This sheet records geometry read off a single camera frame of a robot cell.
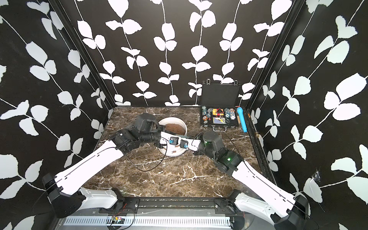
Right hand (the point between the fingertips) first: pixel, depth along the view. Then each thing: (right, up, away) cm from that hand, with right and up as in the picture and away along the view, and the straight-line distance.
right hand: (190, 132), depth 71 cm
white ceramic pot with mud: (-9, +2, +23) cm, 25 cm away
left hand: (-8, +2, -2) cm, 8 cm away
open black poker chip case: (+24, +18, +42) cm, 52 cm away
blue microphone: (+41, +14, +43) cm, 61 cm away
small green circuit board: (-37, -44, -1) cm, 58 cm away
